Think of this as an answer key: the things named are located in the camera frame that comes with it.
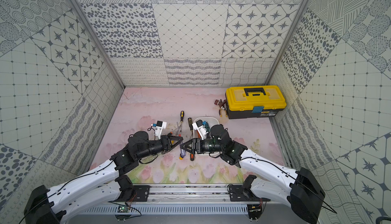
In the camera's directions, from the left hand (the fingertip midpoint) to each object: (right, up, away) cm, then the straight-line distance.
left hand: (182, 137), depth 67 cm
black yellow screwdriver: (+1, +3, +33) cm, 33 cm away
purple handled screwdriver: (0, -7, 0) cm, 7 cm away
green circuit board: (-29, -36, +4) cm, 46 cm away
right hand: (0, -5, +2) cm, 6 cm away
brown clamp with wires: (+23, +14, +40) cm, 48 cm away
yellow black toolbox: (+40, +16, +23) cm, 49 cm away
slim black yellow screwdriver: (-5, +6, +36) cm, 37 cm away
